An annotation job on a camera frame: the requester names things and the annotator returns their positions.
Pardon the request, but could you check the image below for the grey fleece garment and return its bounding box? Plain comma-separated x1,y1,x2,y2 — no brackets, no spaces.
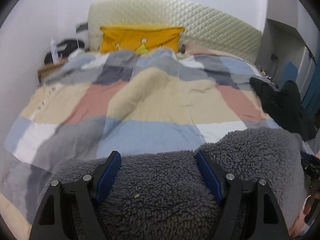
43,128,305,239

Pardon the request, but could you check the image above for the black garment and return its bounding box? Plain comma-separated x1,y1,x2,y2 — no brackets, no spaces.
249,77,317,141

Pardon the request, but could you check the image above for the colourful patchwork bed quilt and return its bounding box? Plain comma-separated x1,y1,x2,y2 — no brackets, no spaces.
1,45,295,239

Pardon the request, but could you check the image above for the wooden nightstand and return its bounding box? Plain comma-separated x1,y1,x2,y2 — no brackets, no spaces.
37,58,68,83

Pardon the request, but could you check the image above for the white bottle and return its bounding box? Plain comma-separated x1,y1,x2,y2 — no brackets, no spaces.
50,38,59,64

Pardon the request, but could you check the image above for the yellow crown pillow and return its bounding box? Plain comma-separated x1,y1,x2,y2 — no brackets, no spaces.
99,24,185,55

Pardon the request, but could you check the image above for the cream quilted headboard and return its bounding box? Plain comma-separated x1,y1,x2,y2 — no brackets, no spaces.
87,0,263,63

